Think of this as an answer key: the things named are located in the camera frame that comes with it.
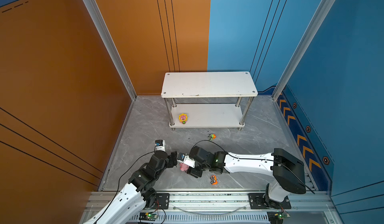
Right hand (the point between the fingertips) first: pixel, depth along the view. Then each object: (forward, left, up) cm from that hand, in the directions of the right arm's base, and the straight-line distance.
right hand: (187, 165), depth 79 cm
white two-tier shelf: (+55, -14, -6) cm, 57 cm away
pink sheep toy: (0, +2, -3) cm, 3 cm away
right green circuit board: (-22, -43, -8) cm, 49 cm away
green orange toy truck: (+19, -14, -3) cm, 24 cm away
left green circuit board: (-21, +18, -8) cm, 29 cm away
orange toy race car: (-6, -14, -4) cm, 16 cm away
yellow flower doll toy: (+28, +3, +4) cm, 29 cm away
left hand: (+7, +9, +2) cm, 11 cm away
